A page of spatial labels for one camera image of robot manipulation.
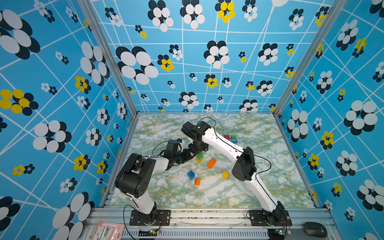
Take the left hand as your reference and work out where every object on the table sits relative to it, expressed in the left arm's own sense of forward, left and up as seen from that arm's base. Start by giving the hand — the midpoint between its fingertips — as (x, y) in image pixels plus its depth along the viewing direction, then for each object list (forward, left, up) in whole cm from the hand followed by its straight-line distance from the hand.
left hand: (196, 154), depth 92 cm
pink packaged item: (-39, +41, -2) cm, 57 cm away
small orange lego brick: (-17, -1, -2) cm, 17 cm away
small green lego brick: (+15, -26, -3) cm, 30 cm away
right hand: (0, -2, +3) cm, 4 cm away
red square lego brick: (+15, -22, -2) cm, 26 cm away
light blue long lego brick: (+11, -26, -2) cm, 28 cm away
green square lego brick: (-2, -2, +3) cm, 4 cm away
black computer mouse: (-38, -56, -1) cm, 68 cm away
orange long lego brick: (-5, -9, -3) cm, 11 cm away
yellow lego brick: (-3, -2, -3) cm, 5 cm away
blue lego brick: (-13, +3, -1) cm, 13 cm away
